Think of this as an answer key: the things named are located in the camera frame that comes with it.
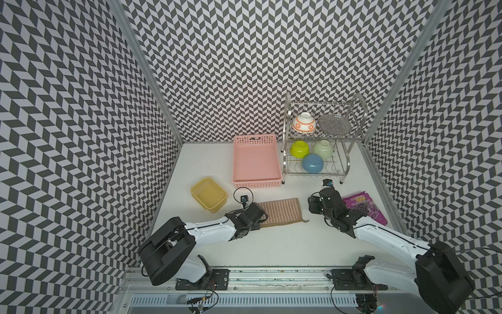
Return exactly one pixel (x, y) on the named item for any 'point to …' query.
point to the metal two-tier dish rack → (317, 135)
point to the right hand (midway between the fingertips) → (312, 202)
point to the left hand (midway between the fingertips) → (251, 221)
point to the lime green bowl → (299, 149)
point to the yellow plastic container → (209, 194)
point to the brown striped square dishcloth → (282, 211)
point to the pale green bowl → (323, 148)
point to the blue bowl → (312, 163)
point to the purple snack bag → (363, 203)
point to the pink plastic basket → (256, 161)
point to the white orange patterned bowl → (304, 123)
